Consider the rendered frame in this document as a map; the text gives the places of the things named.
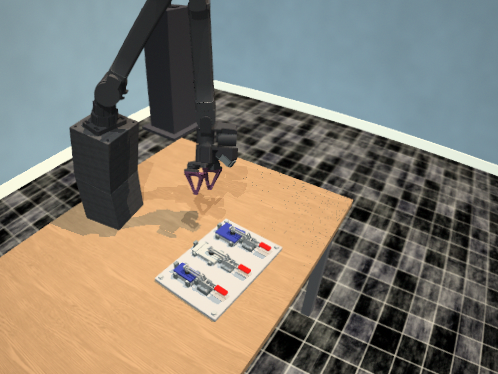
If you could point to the toggle clamp with red handle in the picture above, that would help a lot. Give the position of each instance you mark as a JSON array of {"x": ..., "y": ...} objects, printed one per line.
[{"x": 250, "y": 244}]

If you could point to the blue flat plate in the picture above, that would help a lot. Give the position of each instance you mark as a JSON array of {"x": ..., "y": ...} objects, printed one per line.
[{"x": 224, "y": 233}]

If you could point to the blue rectangular block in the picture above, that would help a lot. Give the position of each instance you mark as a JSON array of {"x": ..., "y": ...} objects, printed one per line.
[{"x": 181, "y": 274}]

